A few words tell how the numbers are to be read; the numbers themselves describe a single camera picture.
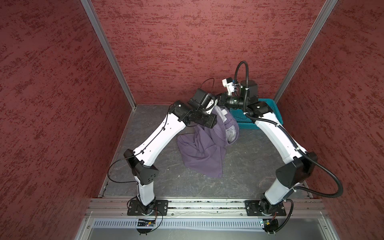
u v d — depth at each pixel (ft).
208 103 1.80
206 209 2.48
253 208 2.42
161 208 2.43
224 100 2.17
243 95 1.85
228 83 2.19
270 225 2.32
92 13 2.39
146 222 2.36
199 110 1.89
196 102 1.72
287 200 1.90
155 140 1.49
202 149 2.98
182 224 2.54
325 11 2.38
